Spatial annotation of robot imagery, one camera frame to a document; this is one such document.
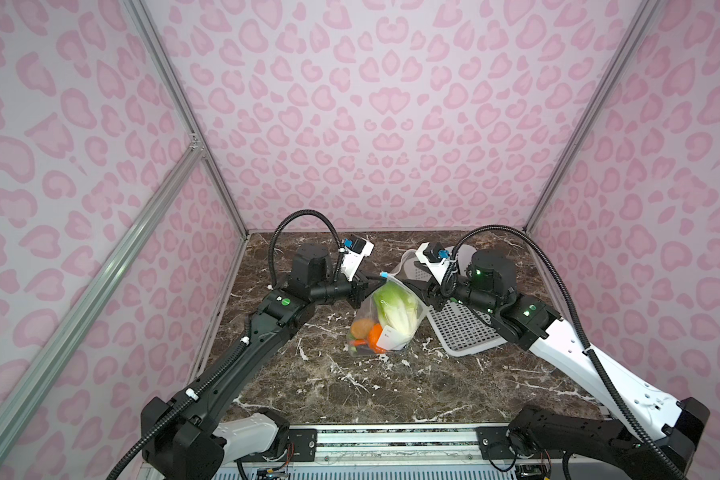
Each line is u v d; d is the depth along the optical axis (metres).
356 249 0.60
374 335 0.78
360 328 0.86
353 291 0.62
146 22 0.69
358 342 0.85
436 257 0.54
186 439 0.37
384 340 0.76
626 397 0.40
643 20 0.70
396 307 0.77
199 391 0.40
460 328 0.93
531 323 0.48
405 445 0.75
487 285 0.50
